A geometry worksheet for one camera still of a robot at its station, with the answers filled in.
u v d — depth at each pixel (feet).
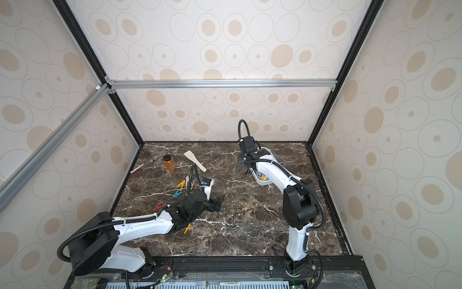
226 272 2.39
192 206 2.09
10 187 1.67
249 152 2.28
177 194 3.14
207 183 2.39
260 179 3.15
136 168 3.48
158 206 2.99
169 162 3.28
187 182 3.29
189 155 3.72
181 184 3.26
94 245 1.38
